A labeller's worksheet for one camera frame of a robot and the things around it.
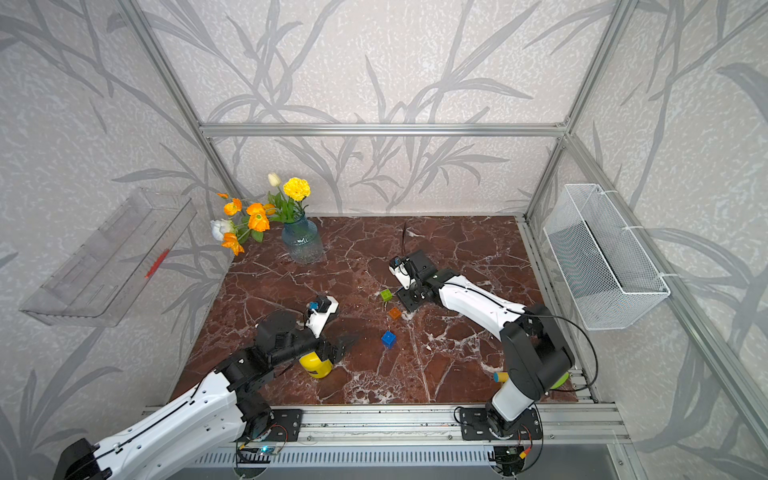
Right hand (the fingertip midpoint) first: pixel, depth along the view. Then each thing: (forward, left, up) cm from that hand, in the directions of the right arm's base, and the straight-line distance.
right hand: (407, 291), depth 89 cm
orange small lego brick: (-4, +4, -7) cm, 9 cm away
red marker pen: (-6, +57, +24) cm, 62 cm away
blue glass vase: (+18, +35, +3) cm, 39 cm away
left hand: (-14, +15, +7) cm, 22 cm away
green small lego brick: (+3, +7, -7) cm, 10 cm away
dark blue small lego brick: (-13, +5, -5) cm, 15 cm away
